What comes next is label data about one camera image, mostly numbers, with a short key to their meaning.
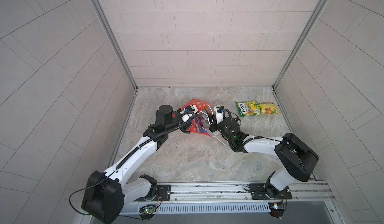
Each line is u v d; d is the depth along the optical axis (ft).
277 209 2.24
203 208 2.23
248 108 3.33
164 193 2.32
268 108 3.23
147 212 2.13
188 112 2.06
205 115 2.75
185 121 2.14
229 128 2.07
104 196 1.24
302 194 2.34
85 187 1.27
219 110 2.35
